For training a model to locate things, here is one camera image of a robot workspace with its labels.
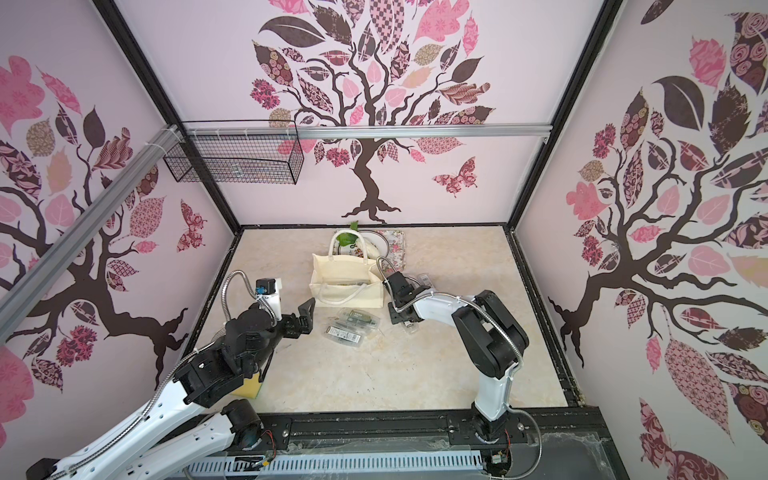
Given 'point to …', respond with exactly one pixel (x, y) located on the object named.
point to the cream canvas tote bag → (346, 280)
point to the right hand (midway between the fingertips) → (403, 308)
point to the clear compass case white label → (359, 318)
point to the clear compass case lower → (344, 336)
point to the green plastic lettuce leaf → (346, 238)
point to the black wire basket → (243, 152)
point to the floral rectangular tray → (396, 250)
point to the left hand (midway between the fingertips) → (299, 306)
